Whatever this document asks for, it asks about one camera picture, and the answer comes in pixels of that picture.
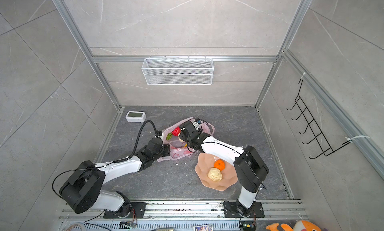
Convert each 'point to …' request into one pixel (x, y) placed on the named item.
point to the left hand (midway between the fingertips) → (170, 142)
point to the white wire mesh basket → (177, 71)
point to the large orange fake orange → (220, 164)
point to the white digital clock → (136, 116)
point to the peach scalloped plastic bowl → (205, 162)
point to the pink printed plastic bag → (179, 150)
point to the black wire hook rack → (307, 114)
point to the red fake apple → (176, 131)
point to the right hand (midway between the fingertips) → (182, 132)
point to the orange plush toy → (301, 225)
